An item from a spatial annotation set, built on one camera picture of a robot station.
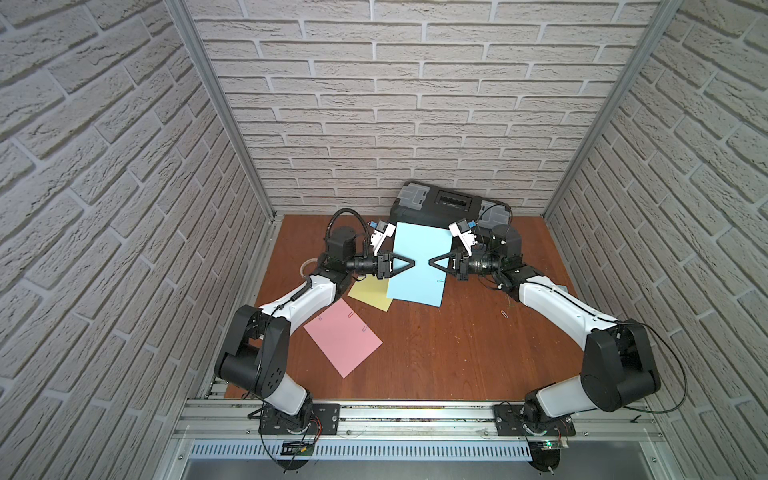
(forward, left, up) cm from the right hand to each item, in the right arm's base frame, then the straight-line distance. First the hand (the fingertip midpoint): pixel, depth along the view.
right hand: (435, 262), depth 77 cm
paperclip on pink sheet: (-7, +21, -24) cm, 32 cm away
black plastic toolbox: (+29, -4, -7) cm, 30 cm away
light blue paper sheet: (-4, +4, -3) cm, 7 cm away
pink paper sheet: (-9, +27, -23) cm, 37 cm away
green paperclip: (-4, -1, -2) cm, 5 cm away
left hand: (-1, +5, +1) cm, 5 cm away
